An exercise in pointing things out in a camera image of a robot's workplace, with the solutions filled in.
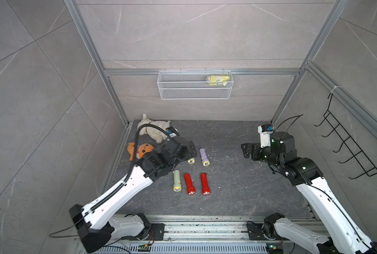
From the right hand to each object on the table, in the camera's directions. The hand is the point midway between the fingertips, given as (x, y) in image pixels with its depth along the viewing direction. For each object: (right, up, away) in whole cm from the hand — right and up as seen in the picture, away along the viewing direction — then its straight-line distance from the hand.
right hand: (252, 144), depth 70 cm
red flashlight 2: (-20, -26, +15) cm, 35 cm away
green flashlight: (-36, -24, +15) cm, 45 cm away
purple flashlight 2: (-19, -12, +25) cm, 34 cm away
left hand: (-29, -1, -1) cm, 29 cm away
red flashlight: (-28, -25, +14) cm, 40 cm away
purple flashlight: (-28, -12, +25) cm, 40 cm away
